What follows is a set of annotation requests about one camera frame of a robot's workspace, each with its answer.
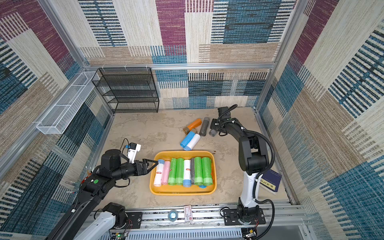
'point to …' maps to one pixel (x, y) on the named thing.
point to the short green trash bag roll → (179, 174)
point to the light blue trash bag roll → (188, 138)
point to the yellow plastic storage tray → (196, 190)
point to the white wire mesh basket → (54, 121)
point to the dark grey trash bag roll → (192, 171)
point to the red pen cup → (77, 186)
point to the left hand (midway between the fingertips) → (153, 163)
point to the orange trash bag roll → (194, 124)
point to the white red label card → (188, 213)
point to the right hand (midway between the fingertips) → (218, 127)
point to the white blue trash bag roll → (159, 173)
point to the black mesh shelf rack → (128, 90)
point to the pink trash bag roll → (166, 172)
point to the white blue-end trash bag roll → (192, 143)
